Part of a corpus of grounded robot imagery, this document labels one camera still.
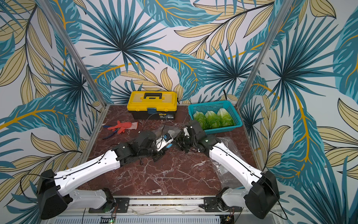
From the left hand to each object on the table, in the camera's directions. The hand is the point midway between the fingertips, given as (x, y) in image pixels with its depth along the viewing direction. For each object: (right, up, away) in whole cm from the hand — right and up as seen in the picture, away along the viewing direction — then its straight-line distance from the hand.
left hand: (165, 150), depth 74 cm
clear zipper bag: (+37, -19, +8) cm, 42 cm away
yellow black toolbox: (-11, +27, +24) cm, 38 cm away
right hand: (+2, +5, -1) cm, 5 cm away
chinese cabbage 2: (+30, +16, +23) cm, 41 cm away
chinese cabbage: (+23, +17, +24) cm, 37 cm away
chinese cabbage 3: (+41, +16, +25) cm, 51 cm away
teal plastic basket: (+38, +28, +46) cm, 66 cm away
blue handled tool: (-42, +6, +26) cm, 50 cm away
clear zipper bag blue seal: (+3, +9, +16) cm, 18 cm away
